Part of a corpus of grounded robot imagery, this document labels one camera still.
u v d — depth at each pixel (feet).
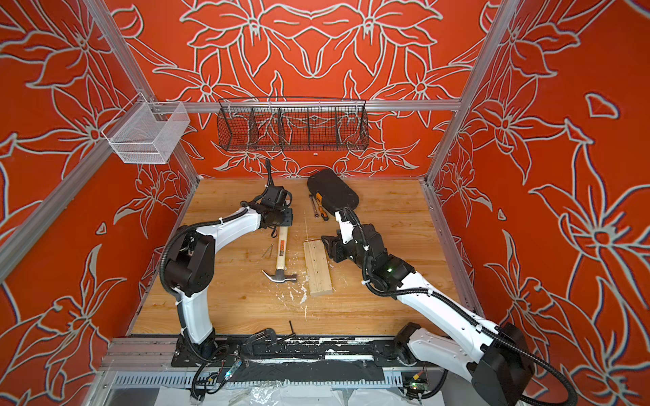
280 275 2.86
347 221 2.09
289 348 2.44
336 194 3.51
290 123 3.27
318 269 2.83
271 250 3.12
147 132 3.03
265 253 3.11
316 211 3.51
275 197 2.50
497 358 1.26
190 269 1.65
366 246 1.76
